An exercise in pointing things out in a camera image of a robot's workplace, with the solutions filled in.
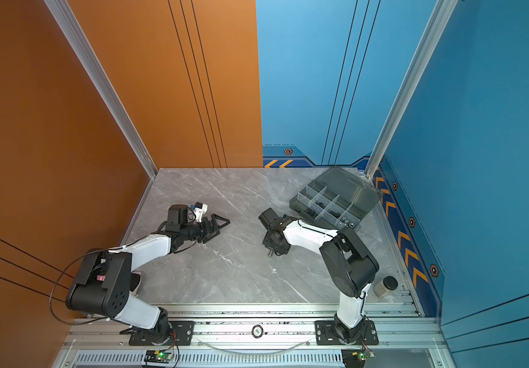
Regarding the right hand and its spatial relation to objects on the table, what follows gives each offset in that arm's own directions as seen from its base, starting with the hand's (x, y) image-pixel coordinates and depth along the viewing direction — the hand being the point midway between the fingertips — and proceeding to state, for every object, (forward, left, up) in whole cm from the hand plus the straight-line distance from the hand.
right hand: (267, 246), depth 92 cm
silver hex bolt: (-3, -1, +1) cm, 4 cm away
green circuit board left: (-36, +34, -2) cm, 50 cm away
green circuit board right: (-37, -28, -3) cm, 46 cm away
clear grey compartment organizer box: (+22, -32, +3) cm, 39 cm away
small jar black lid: (-18, -39, +7) cm, 44 cm away
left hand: (+5, +16, +9) cm, 19 cm away
